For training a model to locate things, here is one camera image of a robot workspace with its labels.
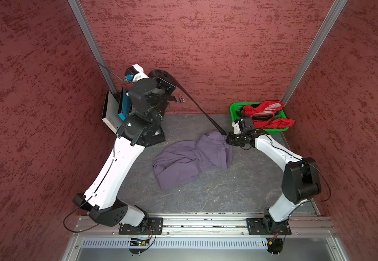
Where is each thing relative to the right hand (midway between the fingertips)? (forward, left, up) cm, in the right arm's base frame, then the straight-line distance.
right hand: (226, 142), depth 91 cm
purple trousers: (-8, +27, -7) cm, 29 cm away
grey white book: (+4, +60, +20) cm, 64 cm away
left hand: (-1, +27, +45) cm, 53 cm away
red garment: (+32, -36, -4) cm, 48 cm away
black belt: (+22, -30, -3) cm, 37 cm away
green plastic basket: (+12, -37, -6) cm, 39 cm away
